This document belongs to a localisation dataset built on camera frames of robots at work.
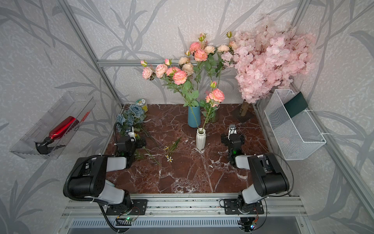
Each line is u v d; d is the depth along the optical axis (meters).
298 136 0.59
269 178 0.45
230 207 0.73
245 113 1.12
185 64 0.86
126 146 0.71
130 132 0.82
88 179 0.46
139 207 0.72
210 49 0.83
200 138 0.85
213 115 0.77
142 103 1.12
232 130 0.79
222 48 0.83
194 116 1.02
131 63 0.95
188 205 0.75
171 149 0.94
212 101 0.69
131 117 1.04
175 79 0.67
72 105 0.78
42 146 0.59
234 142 0.70
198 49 0.78
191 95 0.71
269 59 0.61
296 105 0.75
